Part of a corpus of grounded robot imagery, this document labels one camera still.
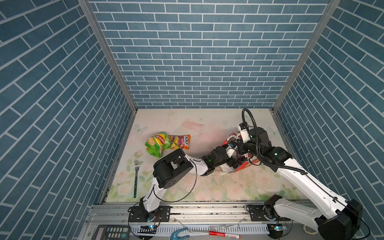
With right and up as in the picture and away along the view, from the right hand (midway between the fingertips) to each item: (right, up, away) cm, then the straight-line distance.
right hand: (236, 138), depth 78 cm
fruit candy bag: (-32, -4, +18) cm, 37 cm away
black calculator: (-59, -42, -11) cm, 73 cm away
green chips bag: (-46, -5, +13) cm, 49 cm away
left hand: (+3, -9, +9) cm, 13 cm away
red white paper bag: (+4, -10, -2) cm, 11 cm away
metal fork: (-58, -18, +12) cm, 62 cm away
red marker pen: (-8, -44, -10) cm, 45 cm away
